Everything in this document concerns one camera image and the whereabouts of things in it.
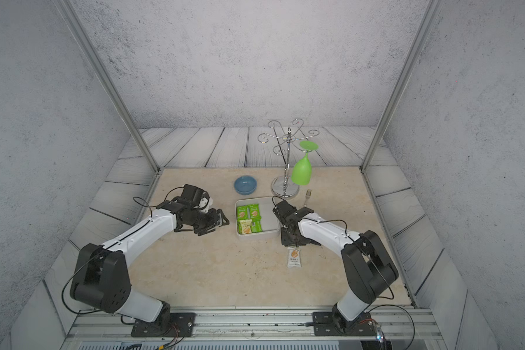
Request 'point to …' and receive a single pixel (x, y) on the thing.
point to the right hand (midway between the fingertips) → (293, 240)
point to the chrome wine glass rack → (286, 186)
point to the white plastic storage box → (271, 225)
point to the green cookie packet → (242, 212)
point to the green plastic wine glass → (302, 171)
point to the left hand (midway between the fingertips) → (226, 224)
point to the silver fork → (308, 195)
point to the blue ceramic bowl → (245, 185)
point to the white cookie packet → (294, 257)
